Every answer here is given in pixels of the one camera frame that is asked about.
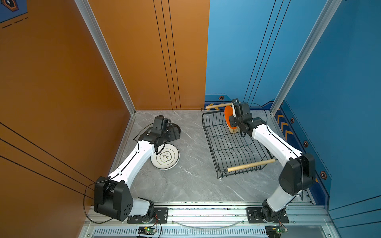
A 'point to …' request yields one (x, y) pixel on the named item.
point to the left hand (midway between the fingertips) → (172, 132)
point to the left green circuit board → (146, 230)
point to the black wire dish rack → (230, 151)
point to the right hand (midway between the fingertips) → (233, 116)
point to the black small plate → (174, 131)
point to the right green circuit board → (281, 230)
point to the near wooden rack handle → (250, 165)
